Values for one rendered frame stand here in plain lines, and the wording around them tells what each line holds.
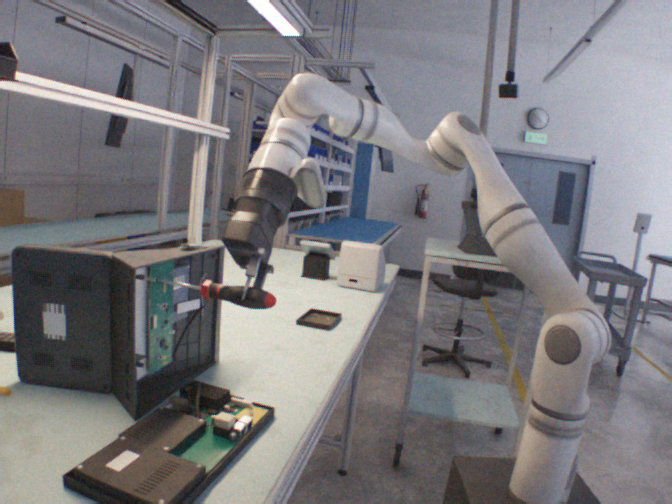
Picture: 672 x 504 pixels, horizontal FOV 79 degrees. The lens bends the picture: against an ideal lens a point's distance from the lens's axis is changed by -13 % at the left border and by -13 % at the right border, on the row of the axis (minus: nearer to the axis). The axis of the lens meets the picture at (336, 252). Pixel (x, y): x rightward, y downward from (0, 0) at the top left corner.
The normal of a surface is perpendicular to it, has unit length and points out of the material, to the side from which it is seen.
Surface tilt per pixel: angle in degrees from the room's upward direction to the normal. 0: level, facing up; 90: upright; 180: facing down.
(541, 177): 90
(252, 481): 0
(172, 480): 0
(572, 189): 90
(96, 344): 90
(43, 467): 0
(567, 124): 90
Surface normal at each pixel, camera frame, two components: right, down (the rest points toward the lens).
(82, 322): 0.11, 0.16
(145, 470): 0.11, -0.98
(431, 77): -0.22, 0.12
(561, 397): -0.70, 0.05
